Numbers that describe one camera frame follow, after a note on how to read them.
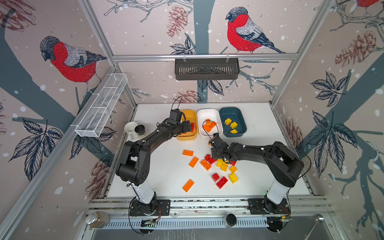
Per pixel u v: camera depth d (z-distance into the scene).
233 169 0.86
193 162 0.88
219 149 0.72
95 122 0.70
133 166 0.47
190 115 1.14
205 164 0.88
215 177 0.80
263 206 0.66
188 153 0.93
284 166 0.47
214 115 1.10
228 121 1.07
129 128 0.94
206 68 1.06
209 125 1.04
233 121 1.07
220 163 0.87
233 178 0.82
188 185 0.80
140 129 0.92
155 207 0.72
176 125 0.72
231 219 0.62
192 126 1.07
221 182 0.81
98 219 0.63
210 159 0.88
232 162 0.87
